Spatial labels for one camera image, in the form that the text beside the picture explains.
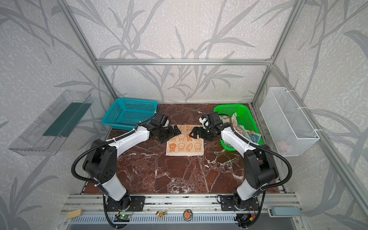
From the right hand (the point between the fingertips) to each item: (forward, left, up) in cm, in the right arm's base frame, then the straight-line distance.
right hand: (196, 131), depth 88 cm
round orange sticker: (-42, +5, -12) cm, 44 cm away
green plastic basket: (+20, -37, -10) cm, 43 cm away
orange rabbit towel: (-3, +9, -12) cm, 15 cm away
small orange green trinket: (-41, +18, -11) cm, 46 cm away
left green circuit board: (-43, +38, -13) cm, 59 cm away
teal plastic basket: (+26, +56, -13) cm, 63 cm away
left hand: (+1, +11, -1) cm, 11 cm away
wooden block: (-41, +61, -11) cm, 75 cm away
